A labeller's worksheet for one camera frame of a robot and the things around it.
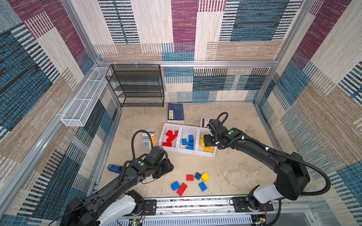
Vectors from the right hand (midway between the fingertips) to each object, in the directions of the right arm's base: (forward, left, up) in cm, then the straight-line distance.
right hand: (210, 142), depth 85 cm
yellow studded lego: (-4, +5, +4) cm, 8 cm away
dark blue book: (+34, +21, -12) cm, 42 cm away
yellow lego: (-17, +4, -9) cm, 20 cm away
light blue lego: (+5, +11, -10) cm, 16 cm away
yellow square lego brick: (0, 0, -9) cm, 9 cm away
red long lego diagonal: (+9, +24, -9) cm, 28 cm away
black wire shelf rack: (+48, +49, +7) cm, 69 cm away
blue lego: (+8, +11, -9) cm, 16 cm away
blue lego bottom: (-22, +6, -11) cm, 25 cm away
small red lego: (-17, +13, -11) cm, 24 cm away
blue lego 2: (-21, +21, -10) cm, 32 cm away
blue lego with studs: (+1, +12, -9) cm, 15 cm away
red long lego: (+4, +27, -9) cm, 29 cm away
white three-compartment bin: (+14, +15, -9) cm, 23 cm away
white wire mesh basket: (+20, +83, +8) cm, 86 cm away
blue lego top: (+7, +15, -10) cm, 19 cm away
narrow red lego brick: (+11, +20, -6) cm, 24 cm away
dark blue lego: (-16, +8, -11) cm, 21 cm away
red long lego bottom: (-23, +17, -10) cm, 30 cm away
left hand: (-13, +23, -3) cm, 26 cm away
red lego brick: (+12, +25, -9) cm, 29 cm away
